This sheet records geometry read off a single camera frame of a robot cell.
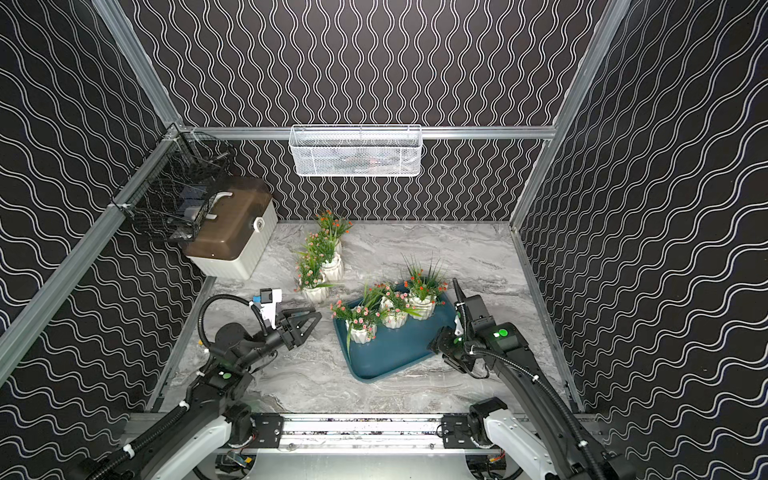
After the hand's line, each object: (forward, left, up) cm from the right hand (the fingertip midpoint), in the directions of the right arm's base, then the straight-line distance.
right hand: (435, 349), depth 77 cm
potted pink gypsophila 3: (+5, +19, +5) cm, 21 cm away
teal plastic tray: (+5, +11, -13) cm, 18 cm away
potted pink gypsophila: (+20, +36, +1) cm, 41 cm away
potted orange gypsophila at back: (+40, +30, +4) cm, 50 cm away
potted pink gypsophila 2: (+33, +33, -1) cm, 47 cm away
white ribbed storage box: (+29, +60, -3) cm, 66 cm away
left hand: (+4, +29, +11) cm, 32 cm away
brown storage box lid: (+48, +67, +5) cm, 83 cm away
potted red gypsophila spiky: (+16, +2, +5) cm, 17 cm away
